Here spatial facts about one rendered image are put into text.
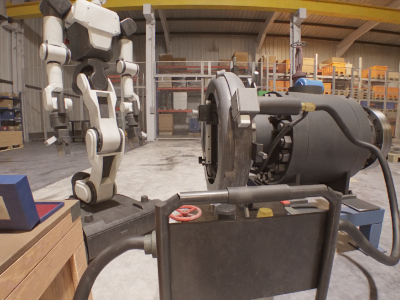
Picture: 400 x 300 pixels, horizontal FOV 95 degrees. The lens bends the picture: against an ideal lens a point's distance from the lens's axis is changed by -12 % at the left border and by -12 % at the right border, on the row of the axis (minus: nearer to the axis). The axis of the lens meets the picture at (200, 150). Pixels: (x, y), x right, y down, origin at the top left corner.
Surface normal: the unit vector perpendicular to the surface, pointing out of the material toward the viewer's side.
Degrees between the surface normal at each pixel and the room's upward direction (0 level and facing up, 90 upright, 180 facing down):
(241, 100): 68
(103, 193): 106
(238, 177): 114
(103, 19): 90
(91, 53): 135
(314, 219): 90
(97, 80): 90
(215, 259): 90
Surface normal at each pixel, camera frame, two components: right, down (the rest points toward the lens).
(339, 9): 0.01, 0.12
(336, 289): 0.00, -0.99
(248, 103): 0.11, -0.26
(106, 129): 0.73, -0.33
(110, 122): 0.78, -0.11
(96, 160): 0.78, 0.25
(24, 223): 0.12, 0.33
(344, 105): 0.09, -0.60
